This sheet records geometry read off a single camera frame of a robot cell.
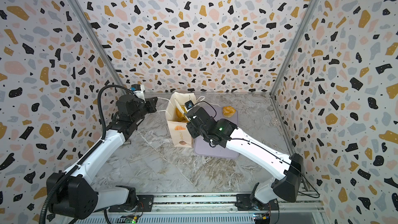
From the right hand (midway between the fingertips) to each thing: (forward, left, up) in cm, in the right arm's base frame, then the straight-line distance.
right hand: (189, 119), depth 70 cm
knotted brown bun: (+25, -22, -26) cm, 42 cm away
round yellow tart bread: (+13, +9, -15) cm, 22 cm away
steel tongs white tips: (+4, +4, +3) cm, 7 cm away
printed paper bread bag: (+1, +5, -13) cm, 14 cm away
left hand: (+13, +18, +2) cm, 22 cm away
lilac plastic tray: (-1, -5, -29) cm, 30 cm away
